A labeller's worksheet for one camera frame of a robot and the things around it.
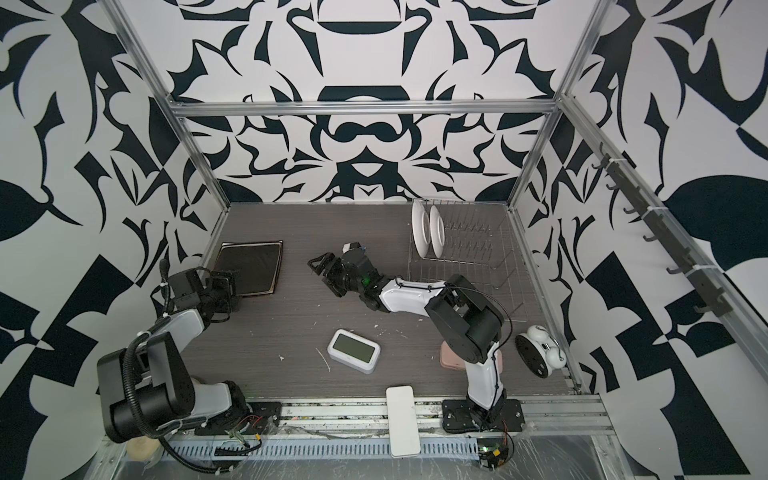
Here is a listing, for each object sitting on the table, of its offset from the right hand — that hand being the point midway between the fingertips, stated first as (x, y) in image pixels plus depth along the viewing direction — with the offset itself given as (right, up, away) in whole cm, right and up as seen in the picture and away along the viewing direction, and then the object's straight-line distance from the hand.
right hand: (311, 269), depth 84 cm
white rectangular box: (+24, -34, -13) cm, 44 cm away
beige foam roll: (-34, -38, -16) cm, 53 cm away
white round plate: (+36, +11, +12) cm, 40 cm away
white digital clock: (+12, -22, -2) cm, 25 cm away
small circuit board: (+45, -41, -13) cm, 63 cm away
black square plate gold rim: (-22, 0, +17) cm, 27 cm away
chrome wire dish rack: (+52, +6, +17) cm, 55 cm away
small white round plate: (+32, +12, +12) cm, 36 cm away
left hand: (-23, -1, +6) cm, 23 cm away
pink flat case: (+38, -24, -3) cm, 45 cm away
